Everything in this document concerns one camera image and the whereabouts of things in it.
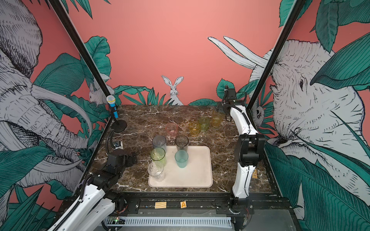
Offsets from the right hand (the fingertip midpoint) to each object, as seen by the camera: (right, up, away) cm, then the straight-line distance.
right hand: (222, 106), depth 93 cm
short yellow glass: (-18, -14, +16) cm, 28 cm away
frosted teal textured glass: (-27, -32, -5) cm, 42 cm away
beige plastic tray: (-17, -42, -7) cm, 46 cm away
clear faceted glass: (-41, -39, -10) cm, 58 cm away
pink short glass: (-35, -16, +10) cm, 40 cm away
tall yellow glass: (-2, -8, +13) cm, 15 cm away
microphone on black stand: (-78, -14, +13) cm, 80 cm away
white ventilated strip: (-33, -60, -23) cm, 72 cm away
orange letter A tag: (-25, -54, -19) cm, 62 cm away
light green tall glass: (-42, -31, -5) cm, 52 cm away
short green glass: (-11, -11, +12) cm, 19 cm away
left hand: (-58, -27, -13) cm, 65 cm away
